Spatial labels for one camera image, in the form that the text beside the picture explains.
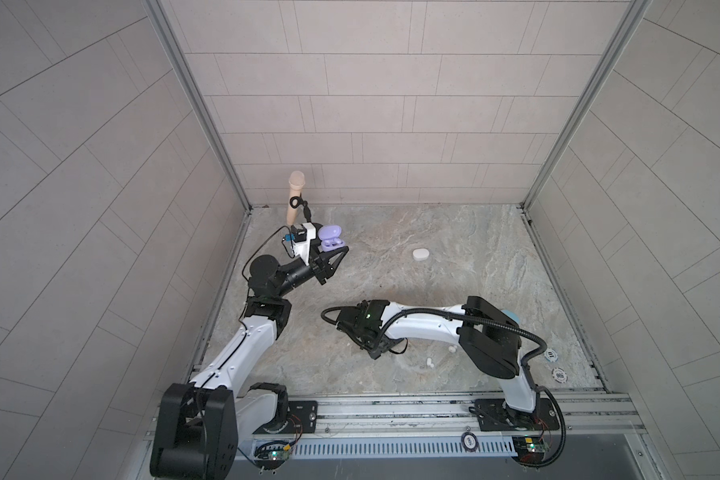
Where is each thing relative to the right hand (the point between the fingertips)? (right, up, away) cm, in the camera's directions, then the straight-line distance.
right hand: (381, 350), depth 84 cm
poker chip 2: (+47, -4, -6) cm, 48 cm away
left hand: (-8, +30, -14) cm, 34 cm away
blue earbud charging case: (+40, +9, +4) cm, 41 cm away
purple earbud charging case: (-12, +33, -15) cm, 38 cm away
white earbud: (+13, -1, -5) cm, 14 cm away
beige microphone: (-25, +48, +2) cm, 55 cm away
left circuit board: (-24, -15, -19) cm, 34 cm away
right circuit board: (+34, -16, -16) cm, 41 cm away
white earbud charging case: (+14, +26, +17) cm, 34 cm away
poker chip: (+47, 0, -3) cm, 47 cm away
